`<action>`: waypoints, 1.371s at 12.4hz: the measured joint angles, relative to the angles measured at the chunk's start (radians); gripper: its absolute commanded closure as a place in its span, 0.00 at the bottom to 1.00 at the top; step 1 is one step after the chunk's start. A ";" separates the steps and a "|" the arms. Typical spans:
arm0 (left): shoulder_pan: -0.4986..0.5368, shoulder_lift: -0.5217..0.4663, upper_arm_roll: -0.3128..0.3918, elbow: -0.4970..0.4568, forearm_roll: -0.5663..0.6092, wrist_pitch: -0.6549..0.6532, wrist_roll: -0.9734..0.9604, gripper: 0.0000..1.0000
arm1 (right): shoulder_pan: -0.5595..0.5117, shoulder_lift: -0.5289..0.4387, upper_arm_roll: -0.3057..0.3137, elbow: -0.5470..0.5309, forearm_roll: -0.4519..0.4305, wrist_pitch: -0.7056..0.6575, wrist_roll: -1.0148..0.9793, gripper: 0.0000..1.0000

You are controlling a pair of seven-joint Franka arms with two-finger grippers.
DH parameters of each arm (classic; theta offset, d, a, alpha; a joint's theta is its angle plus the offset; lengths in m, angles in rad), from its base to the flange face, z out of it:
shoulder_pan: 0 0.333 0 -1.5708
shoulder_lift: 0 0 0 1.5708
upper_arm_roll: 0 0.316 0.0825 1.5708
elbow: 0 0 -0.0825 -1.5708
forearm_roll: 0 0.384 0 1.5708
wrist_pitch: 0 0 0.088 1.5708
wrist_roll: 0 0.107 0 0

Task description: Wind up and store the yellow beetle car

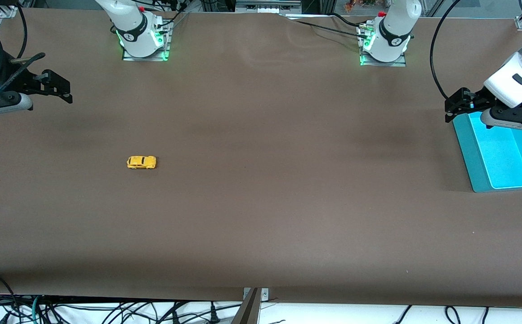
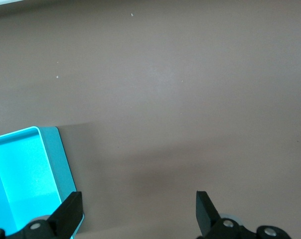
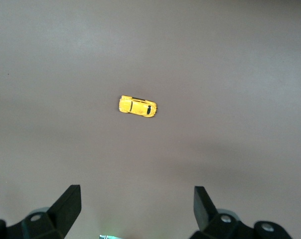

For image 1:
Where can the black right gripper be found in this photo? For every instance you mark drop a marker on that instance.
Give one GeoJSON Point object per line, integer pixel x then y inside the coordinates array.
{"type": "Point", "coordinates": [23, 79]}

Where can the small silver table bracket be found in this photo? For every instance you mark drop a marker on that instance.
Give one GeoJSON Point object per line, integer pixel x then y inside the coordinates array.
{"type": "Point", "coordinates": [265, 294]}

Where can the white Franka left robot arm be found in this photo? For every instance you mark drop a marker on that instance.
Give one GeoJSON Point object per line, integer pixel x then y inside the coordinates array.
{"type": "Point", "coordinates": [391, 36]}

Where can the teal storage box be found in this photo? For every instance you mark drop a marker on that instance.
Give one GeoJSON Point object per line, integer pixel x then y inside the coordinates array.
{"type": "Point", "coordinates": [503, 162]}

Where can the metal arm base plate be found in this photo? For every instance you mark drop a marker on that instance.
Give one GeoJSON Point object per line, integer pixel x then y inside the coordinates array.
{"type": "Point", "coordinates": [382, 64]}
{"type": "Point", "coordinates": [146, 59]}

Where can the grey diagonal support beam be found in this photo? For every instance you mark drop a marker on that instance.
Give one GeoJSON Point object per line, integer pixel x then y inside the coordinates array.
{"type": "Point", "coordinates": [248, 312]}

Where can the white Franka right robot arm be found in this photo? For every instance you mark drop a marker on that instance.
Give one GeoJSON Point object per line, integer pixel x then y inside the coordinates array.
{"type": "Point", "coordinates": [135, 31]}

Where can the grey metal frame unit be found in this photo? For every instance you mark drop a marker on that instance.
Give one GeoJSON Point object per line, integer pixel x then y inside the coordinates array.
{"type": "Point", "coordinates": [267, 5]}

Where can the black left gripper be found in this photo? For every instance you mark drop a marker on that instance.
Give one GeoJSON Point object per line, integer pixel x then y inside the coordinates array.
{"type": "Point", "coordinates": [477, 100]}

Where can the yellow beetle toy car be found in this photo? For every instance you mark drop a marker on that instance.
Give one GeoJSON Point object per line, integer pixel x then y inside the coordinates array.
{"type": "Point", "coordinates": [141, 162]}

